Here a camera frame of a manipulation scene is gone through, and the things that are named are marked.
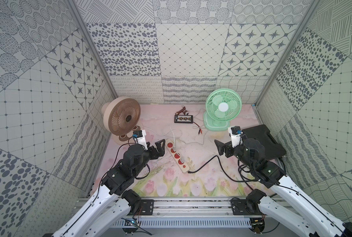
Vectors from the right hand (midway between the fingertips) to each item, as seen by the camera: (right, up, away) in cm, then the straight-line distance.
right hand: (224, 138), depth 74 cm
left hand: (-34, +1, -4) cm, 35 cm away
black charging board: (-20, +9, +36) cm, 42 cm away
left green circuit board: (-46, -40, -3) cm, 61 cm away
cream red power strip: (-24, -14, +14) cm, 31 cm away
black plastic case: (+36, -10, +17) cm, 41 cm away
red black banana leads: (-8, +2, +31) cm, 32 cm away
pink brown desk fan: (-55, +11, +6) cm, 56 cm away
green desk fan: (+3, +18, +14) cm, 23 cm away
